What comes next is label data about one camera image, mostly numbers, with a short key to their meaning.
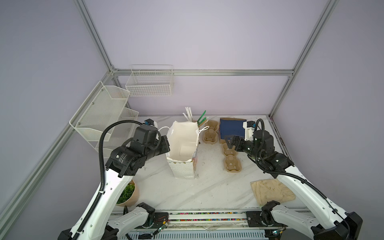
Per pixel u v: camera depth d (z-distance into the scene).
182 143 0.88
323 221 0.38
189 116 1.01
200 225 0.73
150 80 0.96
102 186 0.37
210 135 1.05
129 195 0.70
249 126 0.64
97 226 0.36
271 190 0.82
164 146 0.56
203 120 0.95
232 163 0.93
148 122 0.56
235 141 0.65
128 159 0.39
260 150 0.54
